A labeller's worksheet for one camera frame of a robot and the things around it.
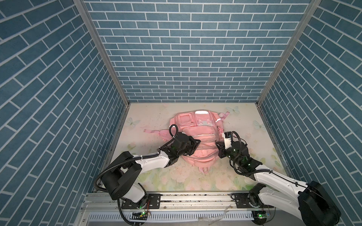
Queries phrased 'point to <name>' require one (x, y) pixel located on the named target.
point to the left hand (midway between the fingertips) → (205, 142)
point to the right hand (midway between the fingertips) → (218, 143)
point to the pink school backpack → (207, 126)
